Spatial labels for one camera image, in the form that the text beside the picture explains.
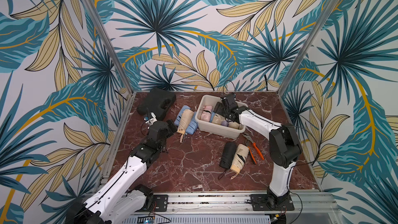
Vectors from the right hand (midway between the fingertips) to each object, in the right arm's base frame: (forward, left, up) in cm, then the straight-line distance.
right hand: (220, 108), depth 96 cm
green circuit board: (-55, +38, -14) cm, 68 cm away
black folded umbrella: (-27, -2, -9) cm, 29 cm away
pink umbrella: (-2, +9, -4) cm, 10 cm away
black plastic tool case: (+12, +42, -6) cm, 44 cm away
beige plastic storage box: (-15, +6, 0) cm, 16 cm away
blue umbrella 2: (-2, +5, -4) cm, 6 cm away
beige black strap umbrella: (-27, -9, -8) cm, 29 cm away
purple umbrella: (-6, -3, -7) cm, 10 cm away
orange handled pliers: (-18, -17, -12) cm, 27 cm away
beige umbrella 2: (-6, +2, -3) cm, 7 cm away
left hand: (-16, +30, +7) cm, 35 cm away
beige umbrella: (-2, +21, -5) cm, 22 cm away
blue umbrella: (-7, +17, -8) cm, 20 cm away
